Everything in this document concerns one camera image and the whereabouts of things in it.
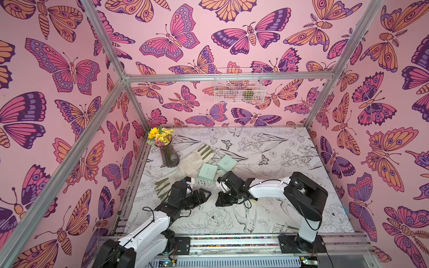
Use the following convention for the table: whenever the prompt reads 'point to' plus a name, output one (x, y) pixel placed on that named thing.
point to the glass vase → (170, 156)
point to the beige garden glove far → (189, 164)
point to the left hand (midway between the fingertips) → (208, 194)
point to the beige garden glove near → (163, 184)
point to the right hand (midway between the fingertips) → (216, 203)
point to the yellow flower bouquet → (160, 137)
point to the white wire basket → (239, 86)
